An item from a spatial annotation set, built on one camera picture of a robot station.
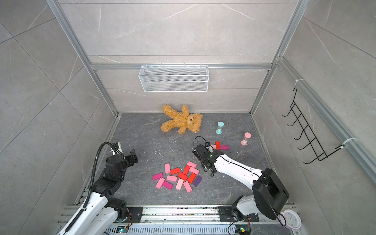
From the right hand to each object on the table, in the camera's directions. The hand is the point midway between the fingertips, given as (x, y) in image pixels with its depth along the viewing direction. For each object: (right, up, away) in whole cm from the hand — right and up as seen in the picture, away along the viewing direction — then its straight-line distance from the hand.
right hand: (211, 162), depth 86 cm
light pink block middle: (-25, -9, 0) cm, 27 cm away
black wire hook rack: (+42, +12, -24) cm, 50 cm away
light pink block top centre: (-12, -2, +5) cm, 13 cm away
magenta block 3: (-26, -12, -3) cm, 29 cm away
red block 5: (-12, -9, 0) cm, 15 cm away
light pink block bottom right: (-14, -13, -4) cm, 20 cm away
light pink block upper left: (-27, -4, +3) cm, 27 cm away
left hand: (-48, +9, -6) cm, 49 cm away
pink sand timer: (+25, +16, +10) cm, 31 cm away
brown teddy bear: (-18, +26, +19) cm, 37 cm away
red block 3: (-17, -8, 0) cm, 19 cm away
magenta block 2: (-33, -8, +1) cm, 34 cm away
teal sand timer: (+8, +23, +15) cm, 29 cm away
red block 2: (-22, -6, +3) cm, 23 cm away
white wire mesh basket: (-24, +55, +14) cm, 62 cm away
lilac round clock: (+38, -24, -16) cm, 47 cm away
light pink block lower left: (-31, -12, -2) cm, 33 cm away
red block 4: (-15, -5, +3) cm, 17 cm away
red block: (+7, +8, +15) cm, 19 cm away
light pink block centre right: (-11, -5, +3) cm, 12 cm away
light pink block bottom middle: (-19, -12, -3) cm, 23 cm away
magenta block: (+11, +7, +14) cm, 19 cm away
